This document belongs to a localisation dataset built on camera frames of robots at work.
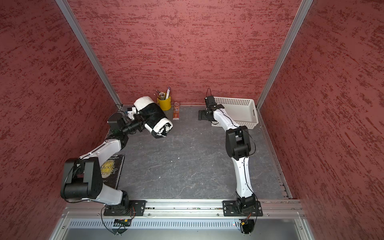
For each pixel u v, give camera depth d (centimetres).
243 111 118
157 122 77
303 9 71
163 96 106
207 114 77
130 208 72
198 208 76
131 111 81
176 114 114
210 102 83
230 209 74
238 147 60
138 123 76
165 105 114
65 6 71
